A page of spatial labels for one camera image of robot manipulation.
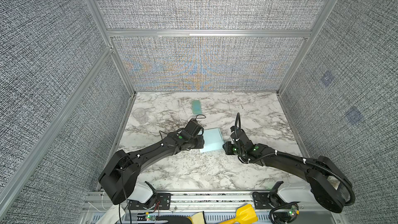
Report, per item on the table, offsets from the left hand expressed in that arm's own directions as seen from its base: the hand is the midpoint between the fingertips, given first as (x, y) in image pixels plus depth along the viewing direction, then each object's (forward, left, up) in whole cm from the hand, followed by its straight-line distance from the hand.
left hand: (202, 143), depth 84 cm
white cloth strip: (-30, +42, -7) cm, 52 cm away
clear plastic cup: (+26, +40, -5) cm, 48 cm away
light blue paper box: (+3, -7, -4) cm, 8 cm away
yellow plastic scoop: (-32, -17, -8) cm, 38 cm away
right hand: (-1, -12, -3) cm, 12 cm away
